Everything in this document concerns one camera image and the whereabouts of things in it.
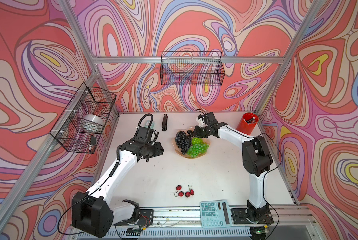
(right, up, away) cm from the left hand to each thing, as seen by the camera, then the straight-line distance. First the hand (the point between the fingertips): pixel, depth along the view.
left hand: (162, 149), depth 81 cm
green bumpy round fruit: (+20, +3, +13) cm, 24 cm away
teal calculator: (+27, -31, -8) cm, 42 cm away
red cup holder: (+55, +15, +19) cm, 60 cm away
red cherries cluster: (+14, -24, -1) cm, 28 cm away
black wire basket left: (-41, +11, -7) cm, 43 cm away
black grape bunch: (+12, +3, +15) cm, 19 cm away
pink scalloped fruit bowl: (+8, -4, +12) cm, 16 cm away
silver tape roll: (-33, +16, -8) cm, 37 cm away
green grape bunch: (+21, -2, +10) cm, 23 cm away
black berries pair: (+17, +9, +18) cm, 26 cm away
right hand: (+18, +6, +16) cm, 25 cm away
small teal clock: (-15, +15, +30) cm, 37 cm away
